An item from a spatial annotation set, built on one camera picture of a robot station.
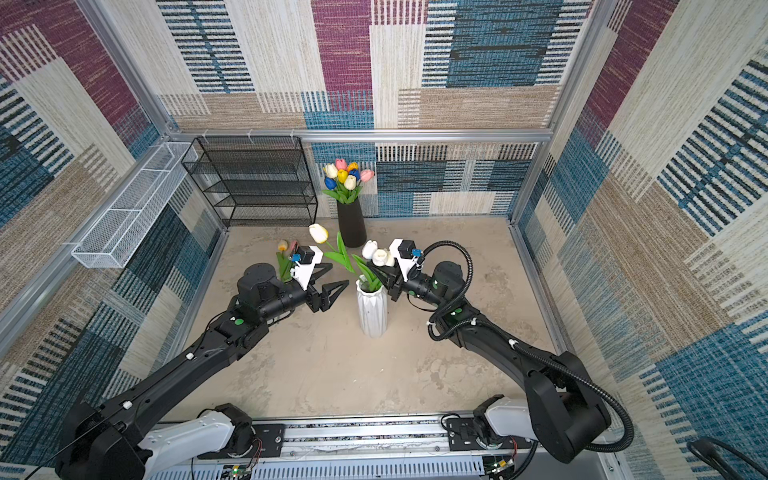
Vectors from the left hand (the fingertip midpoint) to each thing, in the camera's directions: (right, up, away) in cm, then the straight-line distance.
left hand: (338, 270), depth 73 cm
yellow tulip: (-2, +27, +17) cm, 32 cm away
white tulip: (-5, +28, +17) cm, 34 cm away
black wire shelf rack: (-37, +30, +39) cm, 62 cm away
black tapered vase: (0, +14, +32) cm, 35 cm away
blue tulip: (-6, +25, +21) cm, 33 cm away
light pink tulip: (+5, +27, +19) cm, 33 cm away
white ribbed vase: (+8, -11, +5) cm, 14 cm away
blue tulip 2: (+2, +27, +15) cm, 31 cm away
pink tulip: (-2, +31, +19) cm, 36 cm away
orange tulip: (+1, +30, +19) cm, 36 cm away
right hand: (+8, +1, 0) cm, 8 cm away
